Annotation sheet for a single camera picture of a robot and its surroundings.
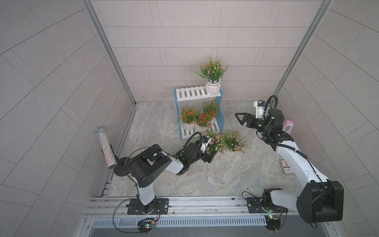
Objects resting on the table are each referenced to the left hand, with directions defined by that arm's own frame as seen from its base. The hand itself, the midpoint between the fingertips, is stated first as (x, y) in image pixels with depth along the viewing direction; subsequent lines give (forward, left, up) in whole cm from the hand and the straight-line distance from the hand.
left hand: (214, 146), depth 87 cm
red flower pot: (+15, +16, +9) cm, 23 cm away
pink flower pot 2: (0, -10, +6) cm, 12 cm away
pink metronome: (+7, -41, +12) cm, 43 cm away
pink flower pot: (-1, -1, +9) cm, 10 cm away
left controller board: (-37, +33, -4) cm, 50 cm away
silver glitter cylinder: (-15, +49, +15) cm, 53 cm away
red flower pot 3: (+24, +1, +9) cm, 26 cm away
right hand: (+9, -13, +19) cm, 25 cm away
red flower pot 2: (+11, +7, +11) cm, 17 cm away
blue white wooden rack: (+24, +15, +21) cm, 35 cm away
